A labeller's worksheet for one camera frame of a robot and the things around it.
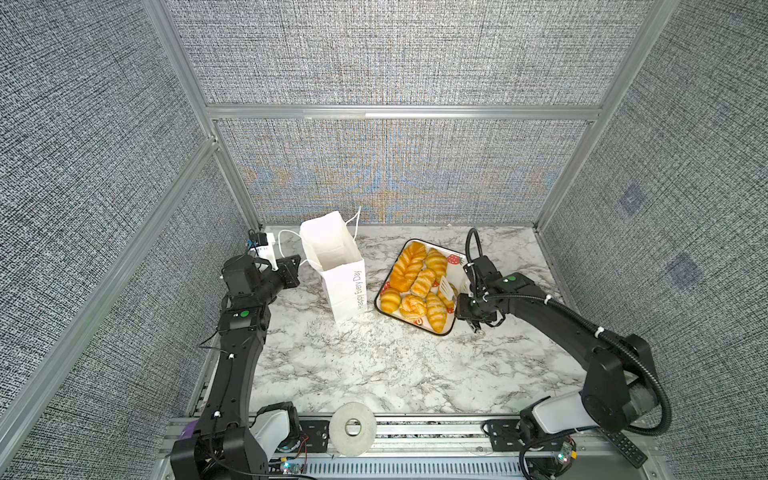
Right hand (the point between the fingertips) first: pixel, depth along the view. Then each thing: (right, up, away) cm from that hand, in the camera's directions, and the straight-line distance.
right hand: (461, 311), depth 86 cm
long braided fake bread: (-14, +12, +17) cm, 25 cm away
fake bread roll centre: (-10, +7, +12) cm, 17 cm away
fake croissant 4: (-6, -1, +5) cm, 8 cm away
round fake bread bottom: (-14, 0, +6) cm, 15 cm away
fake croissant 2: (-2, +1, +6) cm, 7 cm away
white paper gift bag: (-40, +19, +13) cm, 46 cm away
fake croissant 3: (-20, +2, +9) cm, 22 cm away
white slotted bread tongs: (-3, +6, +2) cm, 7 cm away
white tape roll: (-32, -29, -14) cm, 45 cm away
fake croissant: (-4, +13, +17) cm, 22 cm away
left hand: (-44, +16, -9) cm, 48 cm away
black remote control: (+34, -29, -16) cm, 48 cm away
